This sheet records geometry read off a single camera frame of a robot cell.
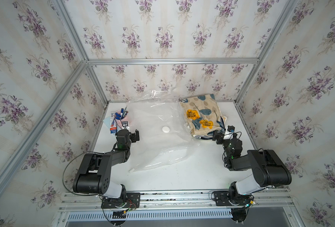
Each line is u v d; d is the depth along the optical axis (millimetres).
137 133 860
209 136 881
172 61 944
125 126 783
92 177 436
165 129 981
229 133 757
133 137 839
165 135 981
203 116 954
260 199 753
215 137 848
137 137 860
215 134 866
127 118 966
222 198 732
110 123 1010
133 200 730
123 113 985
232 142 705
